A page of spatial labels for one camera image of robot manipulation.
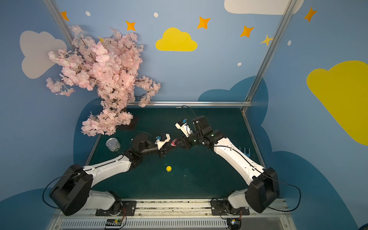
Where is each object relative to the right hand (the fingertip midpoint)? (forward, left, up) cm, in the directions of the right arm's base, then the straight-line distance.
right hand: (180, 140), depth 77 cm
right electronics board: (-34, -31, -25) cm, 52 cm away
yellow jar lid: (-8, +7, -21) cm, 24 cm away
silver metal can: (+4, +45, -15) cm, 48 cm away
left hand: (+1, +2, -2) cm, 3 cm away
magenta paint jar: (-2, +3, 0) cm, 4 cm away
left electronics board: (-38, +32, -24) cm, 55 cm away
